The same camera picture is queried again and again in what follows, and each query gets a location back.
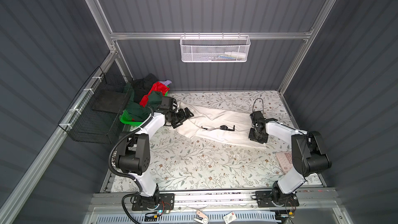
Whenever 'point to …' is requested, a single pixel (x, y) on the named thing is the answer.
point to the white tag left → (201, 217)
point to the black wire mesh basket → (94, 116)
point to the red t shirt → (157, 86)
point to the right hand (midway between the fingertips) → (256, 139)
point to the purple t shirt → (166, 82)
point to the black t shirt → (142, 87)
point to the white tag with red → (229, 218)
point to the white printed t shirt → (227, 125)
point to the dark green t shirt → (136, 111)
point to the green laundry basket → (125, 118)
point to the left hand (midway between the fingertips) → (189, 118)
